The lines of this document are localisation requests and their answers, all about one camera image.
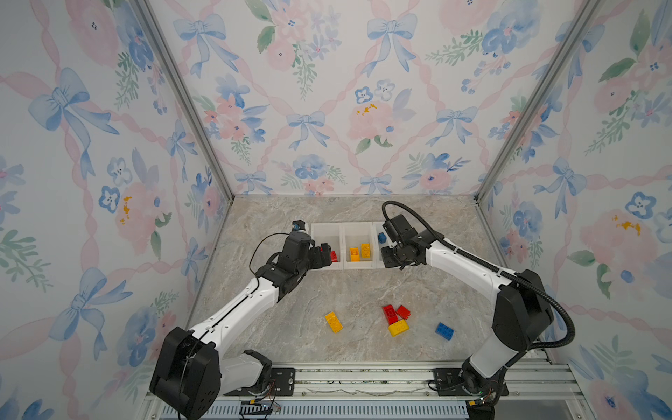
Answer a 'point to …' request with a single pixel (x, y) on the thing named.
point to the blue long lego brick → (444, 331)
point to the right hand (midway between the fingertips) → (388, 255)
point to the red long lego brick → (392, 317)
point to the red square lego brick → (333, 256)
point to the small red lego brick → (403, 311)
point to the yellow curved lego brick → (354, 254)
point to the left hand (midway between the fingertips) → (319, 246)
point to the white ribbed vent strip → (351, 411)
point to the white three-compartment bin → (353, 245)
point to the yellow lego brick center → (399, 327)
